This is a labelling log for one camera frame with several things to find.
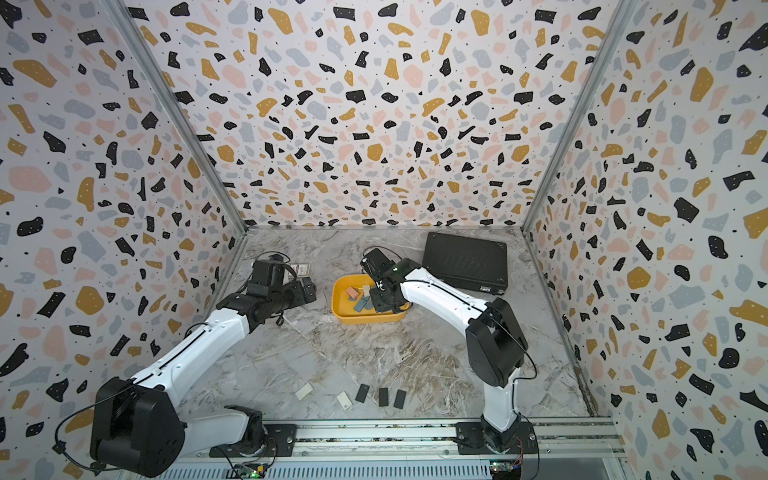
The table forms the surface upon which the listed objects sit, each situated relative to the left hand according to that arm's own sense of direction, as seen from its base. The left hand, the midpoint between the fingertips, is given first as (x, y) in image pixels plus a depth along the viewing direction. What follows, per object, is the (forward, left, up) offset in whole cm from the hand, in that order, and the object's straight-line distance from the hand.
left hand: (306, 289), depth 86 cm
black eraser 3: (-26, -27, -15) cm, 40 cm away
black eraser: (-24, -16, -15) cm, 33 cm away
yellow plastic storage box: (+2, -8, -14) cm, 16 cm away
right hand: (-2, -23, -4) cm, 23 cm away
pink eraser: (+7, -11, -13) cm, 18 cm away
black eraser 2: (-25, -22, -15) cm, 37 cm away
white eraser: (+8, -16, -12) cm, 22 cm away
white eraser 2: (-24, -1, -14) cm, 28 cm away
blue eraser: (+4, -14, -15) cm, 21 cm away
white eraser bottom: (-26, -12, -14) cm, 32 cm away
